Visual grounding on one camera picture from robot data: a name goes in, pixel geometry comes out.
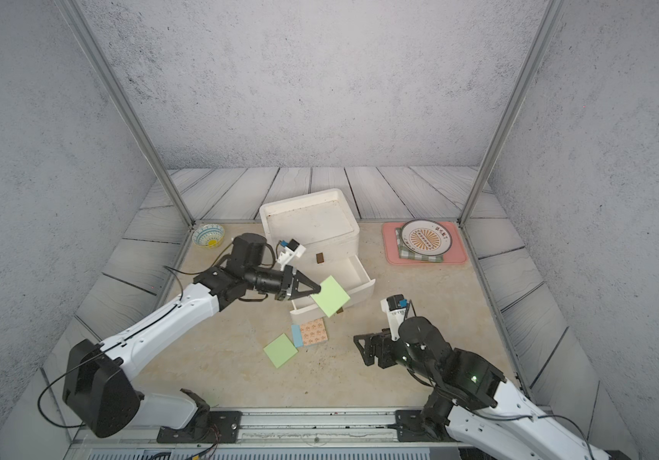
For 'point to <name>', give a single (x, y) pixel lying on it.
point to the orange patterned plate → (425, 237)
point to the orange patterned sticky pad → (314, 332)
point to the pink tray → (455, 254)
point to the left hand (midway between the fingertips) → (321, 293)
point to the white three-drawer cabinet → (325, 225)
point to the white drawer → (349, 272)
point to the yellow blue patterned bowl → (208, 235)
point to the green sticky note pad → (281, 350)
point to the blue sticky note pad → (297, 335)
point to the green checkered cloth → (405, 253)
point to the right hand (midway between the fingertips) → (369, 338)
